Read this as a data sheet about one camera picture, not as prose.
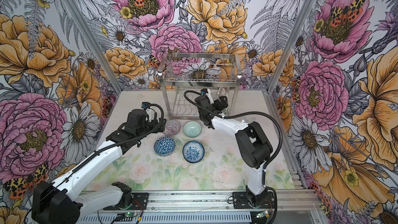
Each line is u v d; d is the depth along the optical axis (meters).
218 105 0.82
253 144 0.50
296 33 0.89
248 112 0.55
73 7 0.78
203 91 0.83
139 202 0.73
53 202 0.38
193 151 0.87
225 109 0.83
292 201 0.76
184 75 1.15
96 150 0.49
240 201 0.73
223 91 1.05
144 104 0.71
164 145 0.90
